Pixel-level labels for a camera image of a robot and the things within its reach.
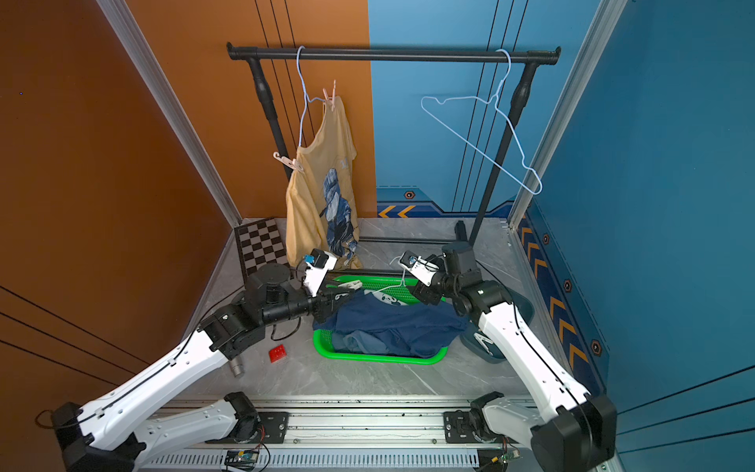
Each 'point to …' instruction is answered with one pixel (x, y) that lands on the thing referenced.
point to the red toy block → (276, 354)
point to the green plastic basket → (395, 283)
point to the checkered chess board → (260, 243)
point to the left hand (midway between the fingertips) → (351, 285)
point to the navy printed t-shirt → (422, 329)
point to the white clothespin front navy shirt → (356, 285)
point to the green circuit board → (242, 459)
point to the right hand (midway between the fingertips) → (419, 270)
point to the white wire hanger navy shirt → (396, 285)
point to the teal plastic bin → (477, 342)
